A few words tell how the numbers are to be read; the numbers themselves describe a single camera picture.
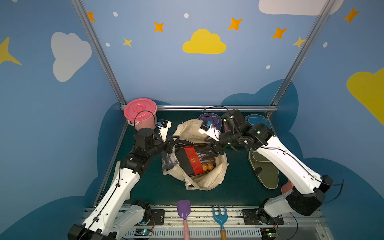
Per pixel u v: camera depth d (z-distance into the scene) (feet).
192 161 2.76
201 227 2.40
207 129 1.82
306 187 1.32
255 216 2.45
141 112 3.12
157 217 2.41
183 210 2.47
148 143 1.74
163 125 1.98
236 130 1.62
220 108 1.55
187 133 2.78
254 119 3.78
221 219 2.40
